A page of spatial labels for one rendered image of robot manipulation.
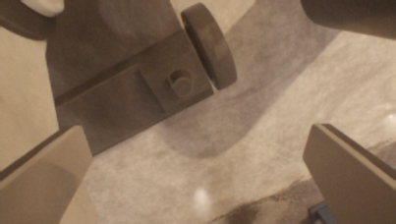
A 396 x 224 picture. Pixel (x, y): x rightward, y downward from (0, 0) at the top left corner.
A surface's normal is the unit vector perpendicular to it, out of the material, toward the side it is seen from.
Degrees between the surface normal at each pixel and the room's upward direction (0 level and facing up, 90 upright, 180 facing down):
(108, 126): 0
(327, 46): 0
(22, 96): 90
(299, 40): 0
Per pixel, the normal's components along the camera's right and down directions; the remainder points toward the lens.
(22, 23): 0.94, 0.30
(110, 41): 0.18, 0.44
